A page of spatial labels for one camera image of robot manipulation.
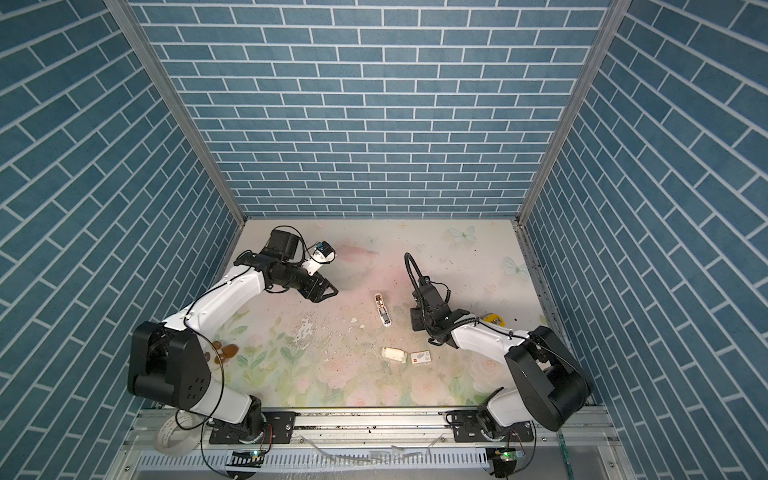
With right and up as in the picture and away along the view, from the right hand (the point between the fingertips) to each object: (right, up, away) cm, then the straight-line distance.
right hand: (415, 309), depth 91 cm
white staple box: (+1, -12, -7) cm, 14 cm away
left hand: (-26, +9, -6) cm, 28 cm away
